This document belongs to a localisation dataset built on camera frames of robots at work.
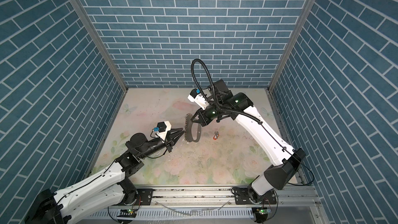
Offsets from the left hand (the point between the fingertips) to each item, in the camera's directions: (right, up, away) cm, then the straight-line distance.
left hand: (183, 132), depth 69 cm
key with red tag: (+17, -8, +27) cm, 32 cm away
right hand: (+4, +7, -3) cm, 8 cm away
